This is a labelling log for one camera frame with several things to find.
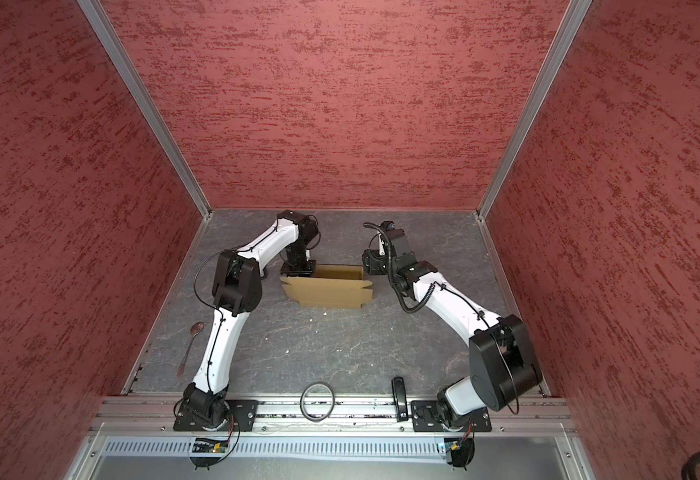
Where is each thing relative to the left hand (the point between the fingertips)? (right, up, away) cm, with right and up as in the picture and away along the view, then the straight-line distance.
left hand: (302, 291), depth 93 cm
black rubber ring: (+3, -27, -18) cm, 32 cm away
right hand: (+22, +10, -6) cm, 25 cm away
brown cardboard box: (+10, +3, -11) cm, 16 cm away
